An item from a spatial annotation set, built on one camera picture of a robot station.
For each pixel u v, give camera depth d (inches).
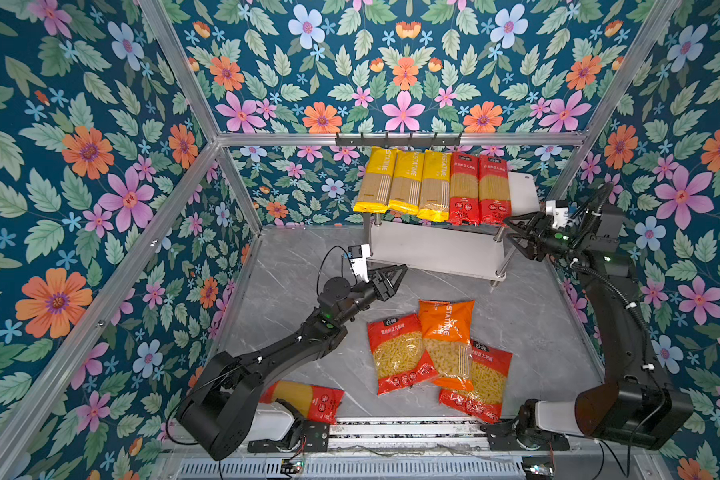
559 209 26.4
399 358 32.5
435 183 32.0
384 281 26.1
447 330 33.9
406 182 32.1
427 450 28.4
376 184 31.8
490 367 32.2
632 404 15.7
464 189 31.4
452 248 45.2
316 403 30.2
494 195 30.8
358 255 26.6
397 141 36.3
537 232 24.5
